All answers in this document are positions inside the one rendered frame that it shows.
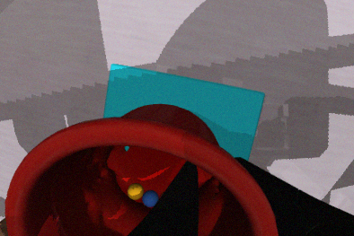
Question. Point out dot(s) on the blue marble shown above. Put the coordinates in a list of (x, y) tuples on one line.
[(149, 198)]

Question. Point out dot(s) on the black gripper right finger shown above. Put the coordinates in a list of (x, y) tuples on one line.
[(297, 213)]

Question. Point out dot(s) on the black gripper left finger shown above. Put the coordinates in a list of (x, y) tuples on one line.
[(177, 211)]

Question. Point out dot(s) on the yellow marble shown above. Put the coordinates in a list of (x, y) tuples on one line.
[(135, 191)]

